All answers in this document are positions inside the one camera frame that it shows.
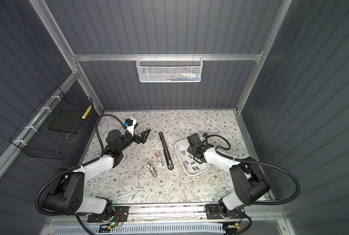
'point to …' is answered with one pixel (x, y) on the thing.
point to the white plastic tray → (190, 166)
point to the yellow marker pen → (84, 115)
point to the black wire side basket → (50, 131)
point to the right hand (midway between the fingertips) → (194, 149)
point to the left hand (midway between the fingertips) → (143, 126)
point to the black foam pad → (68, 120)
